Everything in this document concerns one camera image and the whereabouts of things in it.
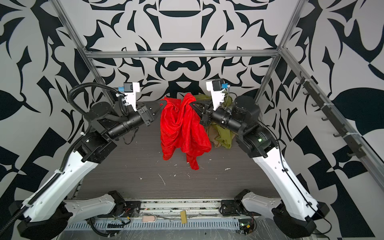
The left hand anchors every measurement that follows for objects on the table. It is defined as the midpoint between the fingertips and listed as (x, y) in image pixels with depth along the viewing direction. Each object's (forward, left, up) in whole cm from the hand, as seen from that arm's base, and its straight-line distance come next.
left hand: (165, 98), depth 50 cm
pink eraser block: (-28, +12, -49) cm, 58 cm away
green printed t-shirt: (+12, -30, -42) cm, 53 cm away
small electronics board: (-32, -33, -52) cm, 70 cm away
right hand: (-1, -9, -2) cm, 9 cm away
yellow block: (-28, -4, -50) cm, 58 cm away
